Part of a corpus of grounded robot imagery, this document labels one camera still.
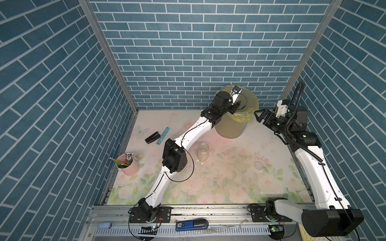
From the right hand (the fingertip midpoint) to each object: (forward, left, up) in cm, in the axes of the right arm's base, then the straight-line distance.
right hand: (262, 115), depth 73 cm
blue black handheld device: (-44, +30, -27) cm, 60 cm away
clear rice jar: (-6, +29, -28) cm, 41 cm away
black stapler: (+3, +64, -31) cm, 71 cm away
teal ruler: (+6, +58, -32) cm, 67 cm away
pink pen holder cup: (-20, +69, -23) cm, 76 cm away
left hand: (+14, +9, -2) cm, 17 cm away
